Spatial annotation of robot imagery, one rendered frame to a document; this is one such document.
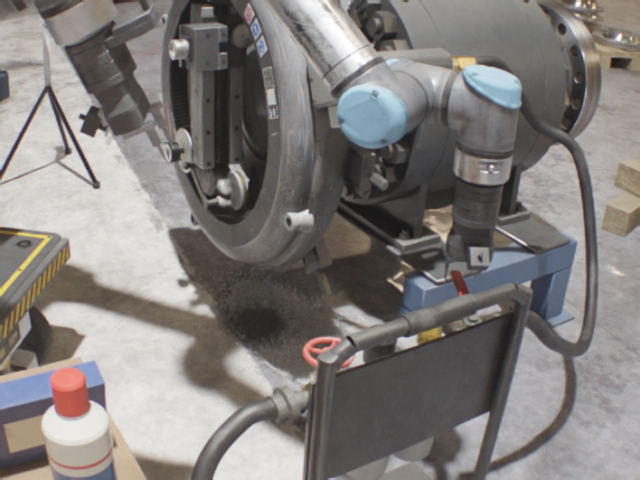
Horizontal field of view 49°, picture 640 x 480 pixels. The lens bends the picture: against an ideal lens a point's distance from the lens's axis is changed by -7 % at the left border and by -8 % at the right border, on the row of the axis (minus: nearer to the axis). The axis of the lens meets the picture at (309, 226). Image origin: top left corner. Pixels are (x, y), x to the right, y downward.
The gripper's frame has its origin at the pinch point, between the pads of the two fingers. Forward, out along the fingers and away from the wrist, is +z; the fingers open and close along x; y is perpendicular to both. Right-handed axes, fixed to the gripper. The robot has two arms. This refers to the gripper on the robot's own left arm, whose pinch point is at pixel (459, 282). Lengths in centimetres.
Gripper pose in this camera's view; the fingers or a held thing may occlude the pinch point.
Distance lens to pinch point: 128.9
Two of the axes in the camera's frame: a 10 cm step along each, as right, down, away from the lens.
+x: 10.0, 0.3, 0.6
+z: -0.5, 9.0, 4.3
